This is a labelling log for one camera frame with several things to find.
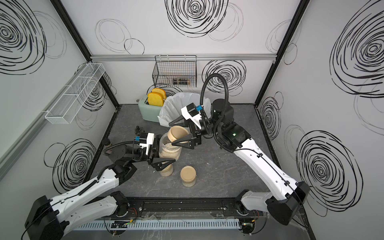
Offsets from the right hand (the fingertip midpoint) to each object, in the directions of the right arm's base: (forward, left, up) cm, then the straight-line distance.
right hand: (172, 135), depth 52 cm
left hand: (-2, 0, -8) cm, 8 cm away
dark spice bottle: (+16, +46, -33) cm, 58 cm away
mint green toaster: (+39, +26, -32) cm, 57 cm away
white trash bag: (+32, +7, -18) cm, 38 cm away
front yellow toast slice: (+42, +20, -22) cm, 52 cm away
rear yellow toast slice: (+47, +17, -20) cm, 54 cm away
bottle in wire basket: (+45, +2, -10) cm, 46 cm away
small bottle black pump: (+23, +28, -31) cm, 48 cm away
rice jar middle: (-3, -4, -32) cm, 32 cm away
